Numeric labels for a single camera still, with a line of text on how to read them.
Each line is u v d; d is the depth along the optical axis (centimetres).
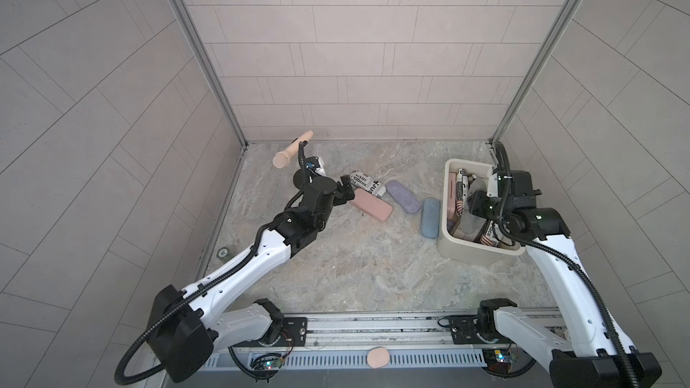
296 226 54
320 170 65
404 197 96
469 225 71
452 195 84
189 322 37
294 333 71
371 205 96
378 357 67
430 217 91
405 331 72
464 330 71
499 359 68
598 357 36
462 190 82
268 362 64
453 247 71
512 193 53
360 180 101
